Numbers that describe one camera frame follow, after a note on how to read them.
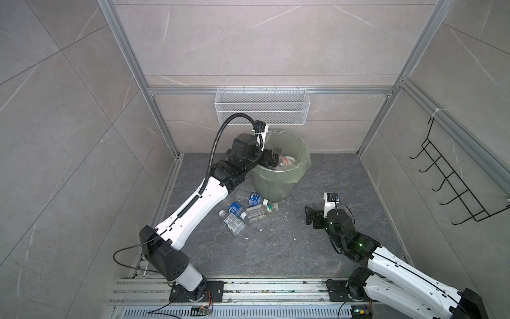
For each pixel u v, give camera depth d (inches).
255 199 36.5
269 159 24.8
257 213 36.1
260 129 22.9
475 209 24.1
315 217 27.5
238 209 35.5
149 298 28.9
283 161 32.1
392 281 19.8
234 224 33.6
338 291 28.7
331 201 26.6
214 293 28.8
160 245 15.9
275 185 33.8
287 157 37.6
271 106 39.7
